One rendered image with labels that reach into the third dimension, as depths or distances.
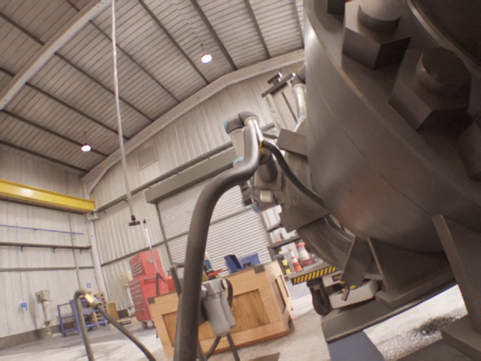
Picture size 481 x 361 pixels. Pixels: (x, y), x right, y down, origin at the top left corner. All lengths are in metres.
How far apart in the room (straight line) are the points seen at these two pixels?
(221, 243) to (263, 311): 8.50
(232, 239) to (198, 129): 4.77
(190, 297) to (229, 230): 9.54
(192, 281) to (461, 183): 0.35
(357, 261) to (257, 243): 8.74
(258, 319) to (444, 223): 1.44
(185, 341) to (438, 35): 0.51
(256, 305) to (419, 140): 1.49
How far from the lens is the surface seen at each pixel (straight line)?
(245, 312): 1.66
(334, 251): 0.96
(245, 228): 9.74
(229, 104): 11.49
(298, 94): 1.80
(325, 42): 0.29
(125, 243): 12.67
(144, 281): 4.48
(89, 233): 14.23
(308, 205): 0.94
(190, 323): 0.43
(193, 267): 0.40
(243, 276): 1.61
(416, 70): 0.23
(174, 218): 11.07
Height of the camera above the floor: 0.44
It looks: 18 degrees up
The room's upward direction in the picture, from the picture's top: 20 degrees counter-clockwise
